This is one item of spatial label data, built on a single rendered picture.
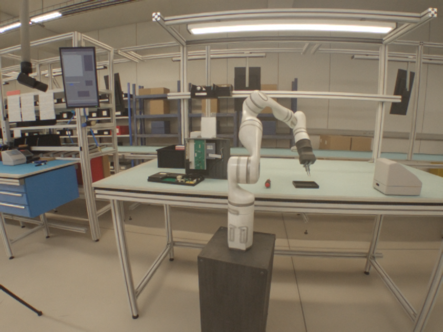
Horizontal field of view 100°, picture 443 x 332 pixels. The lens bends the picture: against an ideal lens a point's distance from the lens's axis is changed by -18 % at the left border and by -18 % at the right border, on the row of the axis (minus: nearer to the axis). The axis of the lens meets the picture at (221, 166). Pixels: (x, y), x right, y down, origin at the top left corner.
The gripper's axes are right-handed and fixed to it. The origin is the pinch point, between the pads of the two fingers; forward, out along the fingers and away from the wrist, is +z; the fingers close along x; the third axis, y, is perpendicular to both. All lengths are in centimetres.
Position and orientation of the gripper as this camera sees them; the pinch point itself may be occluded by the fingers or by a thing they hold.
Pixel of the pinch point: (309, 176)
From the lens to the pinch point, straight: 111.4
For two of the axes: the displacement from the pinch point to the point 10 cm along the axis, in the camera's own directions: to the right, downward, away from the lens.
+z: 0.1, 8.4, -5.5
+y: 0.1, -5.5, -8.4
